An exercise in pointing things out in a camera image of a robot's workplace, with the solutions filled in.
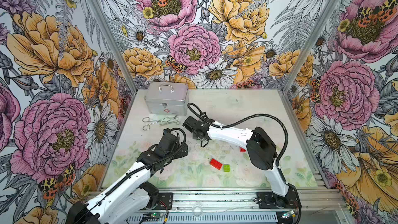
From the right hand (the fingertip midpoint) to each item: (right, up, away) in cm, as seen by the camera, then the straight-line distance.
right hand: (202, 137), depth 91 cm
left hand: (-12, -6, -10) cm, 17 cm away
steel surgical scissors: (-37, +9, +14) cm, 40 cm away
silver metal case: (-22, +23, +6) cm, 32 cm away
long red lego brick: (+7, -13, -7) cm, 16 cm away
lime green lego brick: (+13, -15, -7) cm, 21 cm away
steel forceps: (-35, +4, +10) cm, 37 cm away
